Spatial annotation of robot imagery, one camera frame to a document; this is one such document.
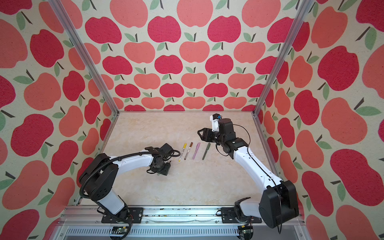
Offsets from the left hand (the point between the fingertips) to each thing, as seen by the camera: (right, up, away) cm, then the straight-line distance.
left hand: (167, 172), depth 89 cm
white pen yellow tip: (+10, +14, +12) cm, 21 cm away
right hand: (+22, +25, -8) cm, 35 cm away
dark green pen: (+27, +15, +12) cm, 33 cm away
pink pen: (+18, +11, +9) cm, 23 cm away
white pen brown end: (+14, +14, +12) cm, 23 cm away
